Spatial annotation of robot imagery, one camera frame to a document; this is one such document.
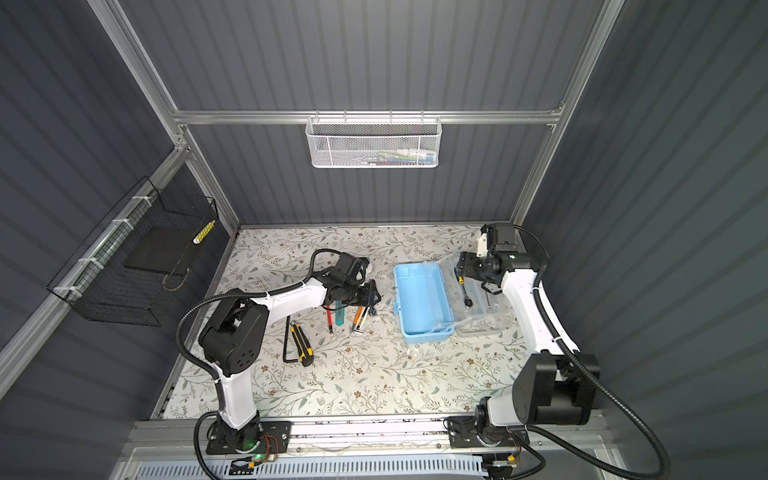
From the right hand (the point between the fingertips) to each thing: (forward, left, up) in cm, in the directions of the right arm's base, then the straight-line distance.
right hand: (474, 267), depth 84 cm
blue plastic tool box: (-4, +12, -13) cm, 18 cm away
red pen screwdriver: (-7, +44, -17) cm, 47 cm away
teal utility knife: (-5, +41, -18) cm, 45 cm away
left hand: (-1, +29, -13) cm, 32 cm away
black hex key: (-20, +55, -18) cm, 61 cm away
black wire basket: (-8, +87, +13) cm, 88 cm away
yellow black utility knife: (-16, +50, -17) cm, 56 cm away
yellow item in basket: (+5, +75, +11) cm, 76 cm away
